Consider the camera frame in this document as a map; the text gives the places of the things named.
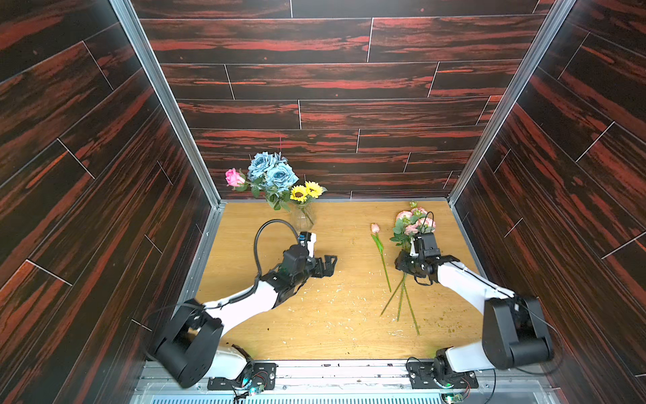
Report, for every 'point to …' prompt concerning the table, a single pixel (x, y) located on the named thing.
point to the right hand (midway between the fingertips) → (406, 261)
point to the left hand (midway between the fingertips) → (328, 258)
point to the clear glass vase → (304, 215)
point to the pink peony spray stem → (408, 224)
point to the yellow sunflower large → (299, 193)
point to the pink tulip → (375, 229)
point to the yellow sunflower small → (313, 188)
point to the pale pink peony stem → (412, 205)
